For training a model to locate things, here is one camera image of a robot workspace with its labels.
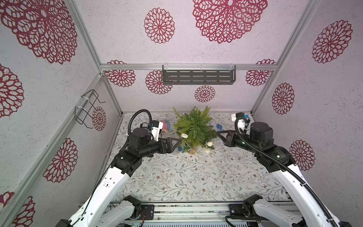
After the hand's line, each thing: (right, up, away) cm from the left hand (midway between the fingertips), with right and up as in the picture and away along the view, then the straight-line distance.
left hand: (174, 142), depth 68 cm
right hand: (+20, +5, -4) cm, 21 cm away
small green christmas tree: (+11, +6, +5) cm, 14 cm away
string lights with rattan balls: (+18, -1, +5) cm, 19 cm away
